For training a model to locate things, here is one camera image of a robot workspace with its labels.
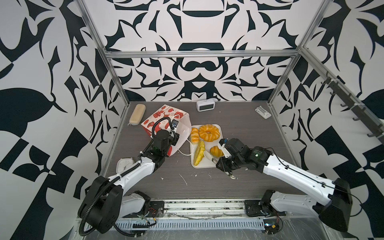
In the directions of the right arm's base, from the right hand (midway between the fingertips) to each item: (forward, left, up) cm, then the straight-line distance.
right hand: (217, 165), depth 74 cm
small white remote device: (+45, -40, -13) cm, 62 cm away
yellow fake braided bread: (+27, +1, -12) cm, 29 cm away
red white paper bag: (+26, +17, -5) cm, 32 cm away
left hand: (+21, +23, +7) cm, 32 cm away
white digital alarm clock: (+48, +2, -8) cm, 49 cm away
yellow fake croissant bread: (+10, +8, -7) cm, 15 cm away
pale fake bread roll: (+23, +11, -9) cm, 27 cm away
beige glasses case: (+42, +52, -9) cm, 67 cm away
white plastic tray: (+5, +5, -9) cm, 12 cm away
